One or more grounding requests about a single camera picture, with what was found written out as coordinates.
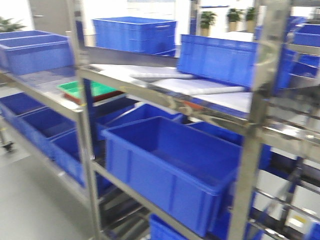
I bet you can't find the large blue plastic bin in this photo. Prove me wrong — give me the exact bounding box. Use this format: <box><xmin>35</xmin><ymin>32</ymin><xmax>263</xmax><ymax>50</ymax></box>
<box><xmin>101</xmin><ymin>115</ymin><xmax>243</xmax><ymax>237</ymax></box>

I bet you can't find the white plastic sheet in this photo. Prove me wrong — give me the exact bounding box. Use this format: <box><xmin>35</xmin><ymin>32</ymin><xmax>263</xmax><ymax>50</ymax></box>
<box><xmin>98</xmin><ymin>63</ymin><xmax>253</xmax><ymax>112</ymax></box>

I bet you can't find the red plastic tray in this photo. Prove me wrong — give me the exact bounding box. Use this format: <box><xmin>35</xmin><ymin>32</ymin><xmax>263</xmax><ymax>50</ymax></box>
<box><xmin>63</xmin><ymin>90</ymin><xmax>126</xmax><ymax>104</ymax></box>

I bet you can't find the steel rack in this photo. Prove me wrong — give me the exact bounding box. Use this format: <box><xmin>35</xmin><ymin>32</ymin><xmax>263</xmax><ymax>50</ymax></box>
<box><xmin>257</xmin><ymin>14</ymin><xmax>320</xmax><ymax>240</ymax></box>
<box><xmin>67</xmin><ymin>0</ymin><xmax>320</xmax><ymax>240</ymax></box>
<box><xmin>0</xmin><ymin>62</ymin><xmax>87</xmax><ymax>201</ymax></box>

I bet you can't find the ribbed blue plastic crate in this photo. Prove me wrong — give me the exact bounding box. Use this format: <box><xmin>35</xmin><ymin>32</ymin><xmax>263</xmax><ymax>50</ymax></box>
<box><xmin>91</xmin><ymin>16</ymin><xmax>177</xmax><ymax>56</ymax></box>
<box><xmin>176</xmin><ymin>34</ymin><xmax>259</xmax><ymax>88</ymax></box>

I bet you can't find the green plastic tray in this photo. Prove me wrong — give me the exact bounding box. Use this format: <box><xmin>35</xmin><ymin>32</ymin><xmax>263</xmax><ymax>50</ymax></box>
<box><xmin>57</xmin><ymin>80</ymin><xmax>118</xmax><ymax>100</ymax></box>

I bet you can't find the potted green plant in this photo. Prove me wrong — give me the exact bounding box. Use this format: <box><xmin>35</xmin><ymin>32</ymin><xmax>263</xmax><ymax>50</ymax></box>
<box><xmin>244</xmin><ymin>6</ymin><xmax>257</xmax><ymax>33</ymax></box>
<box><xmin>199</xmin><ymin>11</ymin><xmax>218</xmax><ymax>37</ymax></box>
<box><xmin>0</xmin><ymin>16</ymin><xmax>26</xmax><ymax>33</ymax></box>
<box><xmin>226</xmin><ymin>7</ymin><xmax>245</xmax><ymax>33</ymax></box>

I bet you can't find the grey door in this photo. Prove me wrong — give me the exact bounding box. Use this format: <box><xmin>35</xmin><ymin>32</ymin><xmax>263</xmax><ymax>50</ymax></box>
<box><xmin>28</xmin><ymin>0</ymin><xmax>71</xmax><ymax>36</ymax></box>

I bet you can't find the row of blue bins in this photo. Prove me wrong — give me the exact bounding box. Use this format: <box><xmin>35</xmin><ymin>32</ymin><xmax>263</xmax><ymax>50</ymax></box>
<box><xmin>274</xmin><ymin>16</ymin><xmax>320</xmax><ymax>90</ymax></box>

